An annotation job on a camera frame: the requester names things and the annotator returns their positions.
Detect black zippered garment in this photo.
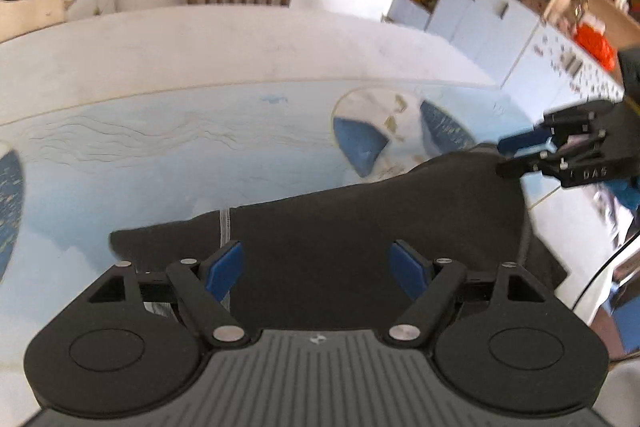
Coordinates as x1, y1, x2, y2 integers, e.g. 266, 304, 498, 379
110, 144, 566, 331

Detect blue patterned table mat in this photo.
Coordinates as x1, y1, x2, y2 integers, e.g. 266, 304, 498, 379
1, 80, 529, 399

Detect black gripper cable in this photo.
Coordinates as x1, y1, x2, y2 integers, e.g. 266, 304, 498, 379
569, 185, 640, 313

